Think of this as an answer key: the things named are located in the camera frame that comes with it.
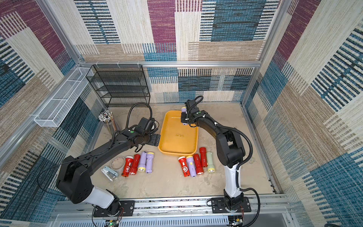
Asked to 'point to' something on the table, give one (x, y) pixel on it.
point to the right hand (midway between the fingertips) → (186, 119)
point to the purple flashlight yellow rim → (142, 167)
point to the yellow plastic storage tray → (177, 139)
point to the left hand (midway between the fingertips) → (154, 137)
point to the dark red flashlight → (203, 151)
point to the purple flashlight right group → (192, 166)
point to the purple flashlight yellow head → (149, 162)
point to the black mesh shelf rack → (120, 85)
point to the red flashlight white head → (127, 165)
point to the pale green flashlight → (211, 167)
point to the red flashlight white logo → (183, 162)
